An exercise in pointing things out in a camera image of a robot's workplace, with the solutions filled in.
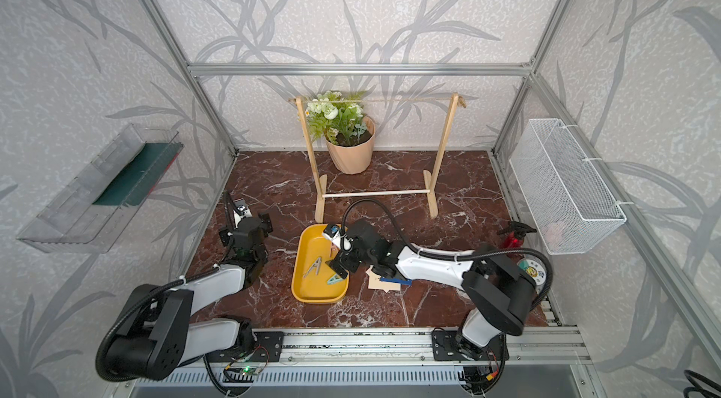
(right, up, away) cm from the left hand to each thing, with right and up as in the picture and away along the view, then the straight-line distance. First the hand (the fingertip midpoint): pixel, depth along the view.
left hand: (244, 215), depth 87 cm
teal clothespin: (+29, -19, -3) cm, 35 cm away
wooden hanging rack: (+62, +9, +15) cm, 65 cm away
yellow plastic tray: (+20, -11, +4) cm, 23 cm away
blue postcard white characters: (+49, -20, -3) cm, 53 cm away
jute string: (+42, +41, +19) cm, 62 cm away
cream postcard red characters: (+42, -20, -3) cm, 47 cm away
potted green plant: (+29, +31, +4) cm, 43 cm away
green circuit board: (+10, -37, -17) cm, 42 cm away
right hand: (+30, -8, -5) cm, 32 cm away
